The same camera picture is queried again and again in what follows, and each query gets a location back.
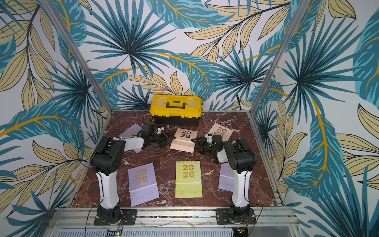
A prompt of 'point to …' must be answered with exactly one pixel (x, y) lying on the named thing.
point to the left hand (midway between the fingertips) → (175, 138)
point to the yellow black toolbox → (177, 110)
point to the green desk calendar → (188, 179)
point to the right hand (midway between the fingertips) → (192, 141)
